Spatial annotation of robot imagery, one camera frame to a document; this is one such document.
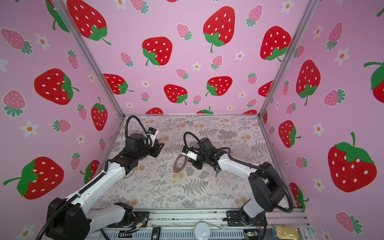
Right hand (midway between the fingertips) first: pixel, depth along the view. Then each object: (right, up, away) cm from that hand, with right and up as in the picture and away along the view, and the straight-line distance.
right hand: (188, 158), depth 86 cm
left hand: (-15, +10, -3) cm, 19 cm away
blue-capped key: (+18, -9, +5) cm, 20 cm away
